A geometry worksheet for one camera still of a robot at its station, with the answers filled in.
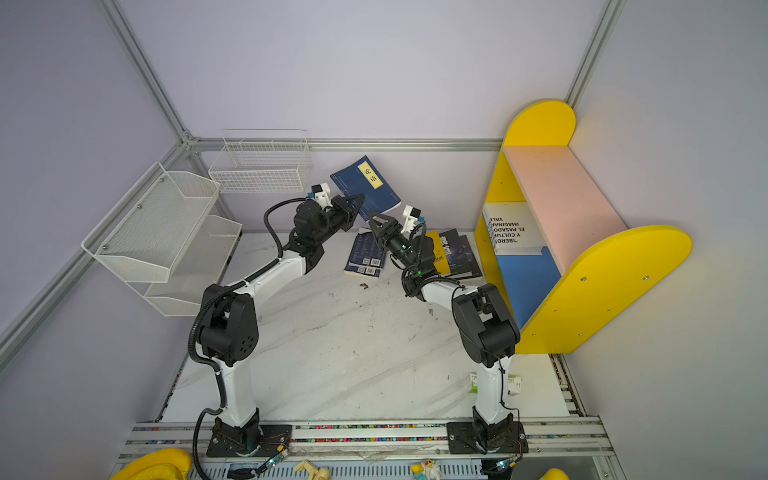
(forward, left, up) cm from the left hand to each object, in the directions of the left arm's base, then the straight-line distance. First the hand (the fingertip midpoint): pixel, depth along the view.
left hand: (366, 194), depth 83 cm
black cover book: (+3, -32, -30) cm, 44 cm away
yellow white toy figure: (-61, -16, -31) cm, 70 cm away
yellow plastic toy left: (-60, +45, -31) cm, 81 cm away
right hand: (-8, +1, -2) cm, 8 cm away
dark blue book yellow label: (+6, +2, +1) cm, 7 cm away
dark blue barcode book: (+5, +2, -33) cm, 33 cm away
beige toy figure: (-61, +10, -33) cm, 70 cm away
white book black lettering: (+4, -47, -16) cm, 50 cm away
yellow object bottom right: (-62, -45, -31) cm, 82 cm away
